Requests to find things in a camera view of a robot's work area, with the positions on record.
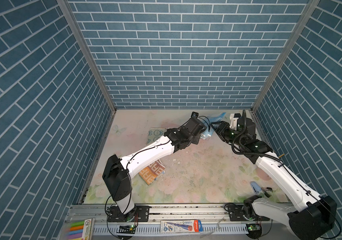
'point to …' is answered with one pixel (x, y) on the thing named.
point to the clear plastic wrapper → (204, 234)
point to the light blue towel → (207, 133)
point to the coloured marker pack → (83, 230)
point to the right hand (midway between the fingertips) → (213, 126)
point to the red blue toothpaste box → (181, 226)
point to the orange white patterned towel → (149, 174)
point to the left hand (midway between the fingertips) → (198, 133)
